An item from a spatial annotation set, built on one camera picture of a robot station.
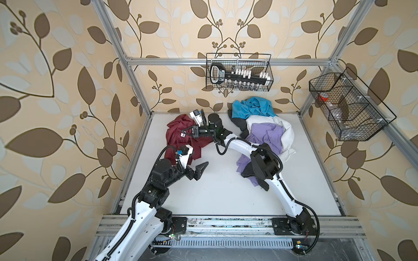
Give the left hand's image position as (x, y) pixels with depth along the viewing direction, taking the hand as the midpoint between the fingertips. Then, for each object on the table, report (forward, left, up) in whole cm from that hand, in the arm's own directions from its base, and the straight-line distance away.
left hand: (201, 156), depth 71 cm
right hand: (+17, +12, -4) cm, 21 cm away
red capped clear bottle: (+18, -62, +10) cm, 65 cm away
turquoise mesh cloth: (+46, -29, -11) cm, 56 cm away
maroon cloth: (+17, +16, -3) cm, 24 cm away
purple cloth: (+27, -34, -16) cm, 46 cm away
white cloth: (+22, -49, -12) cm, 55 cm away
